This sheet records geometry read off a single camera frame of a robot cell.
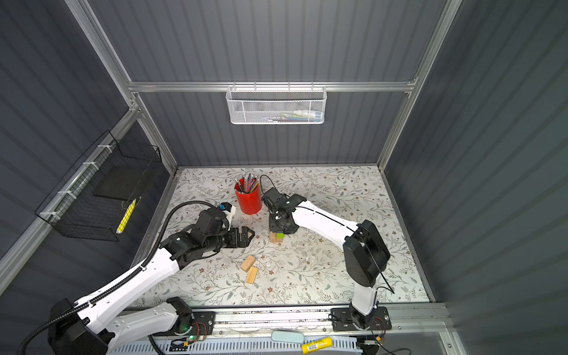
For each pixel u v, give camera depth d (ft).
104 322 1.36
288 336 2.26
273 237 2.99
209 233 1.92
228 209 2.32
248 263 2.78
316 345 2.23
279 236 2.95
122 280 1.46
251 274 2.72
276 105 3.66
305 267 2.84
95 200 2.36
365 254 1.52
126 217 2.24
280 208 2.08
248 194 3.14
